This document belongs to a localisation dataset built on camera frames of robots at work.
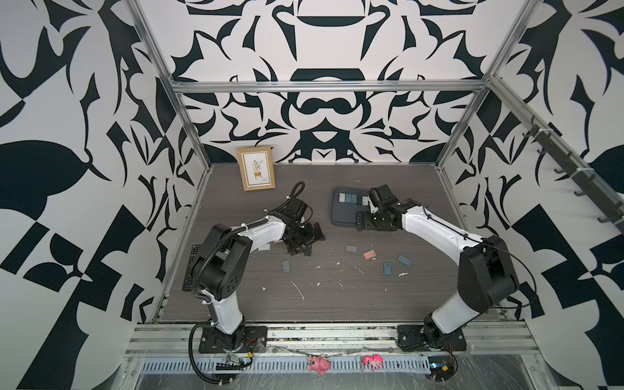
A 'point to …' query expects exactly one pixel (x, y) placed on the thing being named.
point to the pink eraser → (370, 254)
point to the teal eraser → (353, 198)
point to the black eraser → (308, 250)
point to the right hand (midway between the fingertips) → (365, 219)
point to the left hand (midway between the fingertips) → (316, 239)
